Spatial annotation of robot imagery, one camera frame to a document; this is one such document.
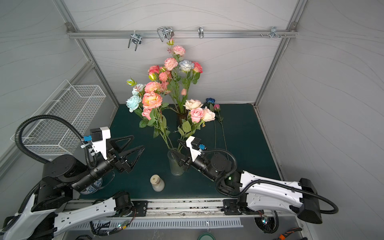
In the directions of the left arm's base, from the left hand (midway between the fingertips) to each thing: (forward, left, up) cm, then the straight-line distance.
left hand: (141, 139), depth 50 cm
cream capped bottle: (-5, 0, -34) cm, 34 cm away
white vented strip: (-21, +18, -42) cm, 51 cm away
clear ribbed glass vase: (+6, -7, -42) cm, 43 cm away
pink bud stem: (+42, -10, -14) cm, 45 cm away
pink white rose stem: (+10, -16, -7) cm, 20 cm away
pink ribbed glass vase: (+35, -9, -26) cm, 45 cm away
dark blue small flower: (+59, -29, -38) cm, 76 cm away
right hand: (+4, -12, -7) cm, 14 cm away
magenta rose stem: (+54, -34, -40) cm, 75 cm away
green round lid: (-25, -24, -32) cm, 47 cm away
